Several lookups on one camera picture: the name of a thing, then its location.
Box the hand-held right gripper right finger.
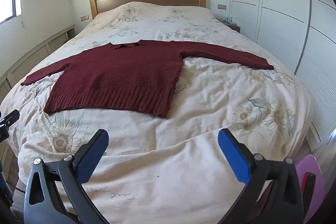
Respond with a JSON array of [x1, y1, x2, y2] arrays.
[[217, 128, 305, 224]]

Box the beige low louvered cabinet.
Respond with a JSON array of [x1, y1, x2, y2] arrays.
[[0, 25, 76, 98]]

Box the floral cream duvet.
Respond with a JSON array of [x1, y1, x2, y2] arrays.
[[0, 1, 314, 224]]

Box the black cable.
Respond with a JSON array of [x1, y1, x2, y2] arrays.
[[5, 181, 27, 193]]

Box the pink plastic object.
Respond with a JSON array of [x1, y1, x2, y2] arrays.
[[295, 154, 326, 224]]

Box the white wardrobe doors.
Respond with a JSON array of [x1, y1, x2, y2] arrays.
[[228, 0, 336, 151]]

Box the dark red knit sweater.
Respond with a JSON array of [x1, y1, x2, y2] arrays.
[[20, 39, 274, 119]]

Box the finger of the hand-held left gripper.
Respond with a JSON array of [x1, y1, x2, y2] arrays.
[[0, 109, 20, 140]]

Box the dark red object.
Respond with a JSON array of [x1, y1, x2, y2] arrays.
[[302, 173, 317, 214]]

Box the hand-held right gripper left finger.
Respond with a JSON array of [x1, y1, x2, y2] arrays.
[[23, 129, 109, 224]]

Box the wooden nightstand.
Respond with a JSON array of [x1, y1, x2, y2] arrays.
[[224, 20, 241, 33]]

